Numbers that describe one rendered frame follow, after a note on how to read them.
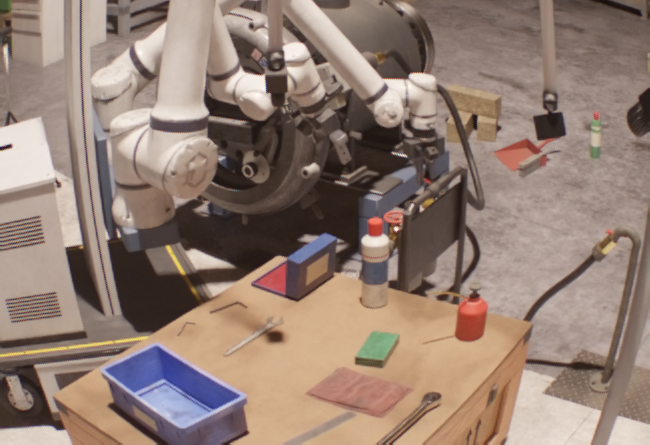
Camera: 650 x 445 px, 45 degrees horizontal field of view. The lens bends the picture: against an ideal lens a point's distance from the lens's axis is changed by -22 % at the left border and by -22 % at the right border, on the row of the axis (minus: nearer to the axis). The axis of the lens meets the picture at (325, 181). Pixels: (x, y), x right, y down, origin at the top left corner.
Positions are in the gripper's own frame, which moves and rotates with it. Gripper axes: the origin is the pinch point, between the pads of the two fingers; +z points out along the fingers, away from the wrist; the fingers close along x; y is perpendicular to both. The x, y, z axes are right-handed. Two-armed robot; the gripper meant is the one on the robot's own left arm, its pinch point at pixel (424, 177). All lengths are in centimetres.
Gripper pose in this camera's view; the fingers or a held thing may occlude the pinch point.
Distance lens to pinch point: 305.0
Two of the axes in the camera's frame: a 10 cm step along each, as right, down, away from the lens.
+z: 0.3, 9.2, 4.0
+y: 4.5, 3.5, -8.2
